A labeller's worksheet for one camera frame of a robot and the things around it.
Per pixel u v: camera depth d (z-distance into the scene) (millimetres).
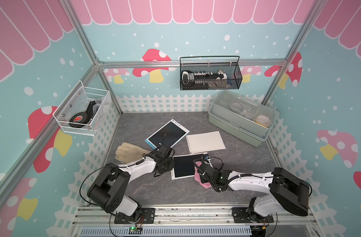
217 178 645
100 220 737
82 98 831
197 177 815
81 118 686
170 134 1119
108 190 441
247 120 895
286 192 431
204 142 1032
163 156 719
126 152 966
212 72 918
